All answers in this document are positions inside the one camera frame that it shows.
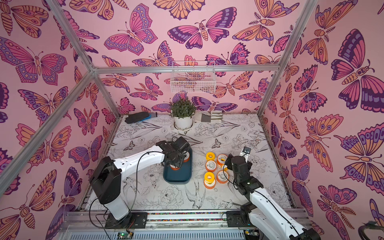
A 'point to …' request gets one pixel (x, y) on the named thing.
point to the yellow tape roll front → (209, 177)
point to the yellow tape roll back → (210, 156)
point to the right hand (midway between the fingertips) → (233, 156)
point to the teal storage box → (182, 176)
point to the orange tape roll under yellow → (210, 186)
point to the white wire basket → (193, 82)
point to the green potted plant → (183, 108)
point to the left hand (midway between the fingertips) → (180, 160)
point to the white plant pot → (183, 124)
